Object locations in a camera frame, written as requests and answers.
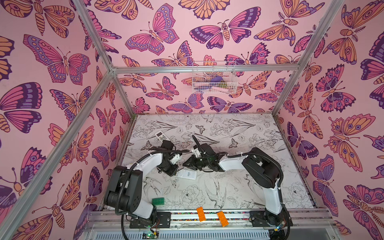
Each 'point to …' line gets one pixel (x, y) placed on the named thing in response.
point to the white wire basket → (214, 83)
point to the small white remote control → (161, 136)
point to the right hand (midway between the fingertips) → (182, 164)
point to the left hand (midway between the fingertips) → (173, 170)
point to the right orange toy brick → (222, 218)
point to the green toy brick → (158, 201)
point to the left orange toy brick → (201, 214)
